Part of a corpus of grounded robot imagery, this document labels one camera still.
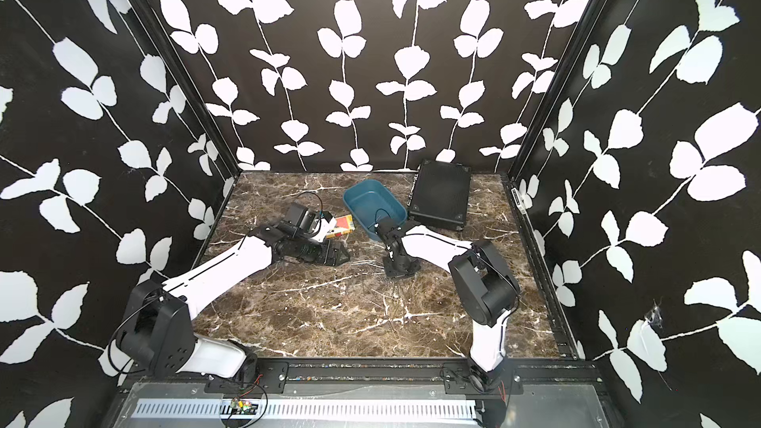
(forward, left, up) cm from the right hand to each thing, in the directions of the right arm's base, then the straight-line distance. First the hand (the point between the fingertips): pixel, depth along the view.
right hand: (395, 271), depth 91 cm
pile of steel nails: (-1, +8, -3) cm, 9 cm away
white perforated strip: (-36, +19, -2) cm, 41 cm away
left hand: (0, +16, +11) cm, 19 cm away
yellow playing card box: (+17, +18, 0) cm, 25 cm away
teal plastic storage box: (+30, +10, -1) cm, 31 cm away
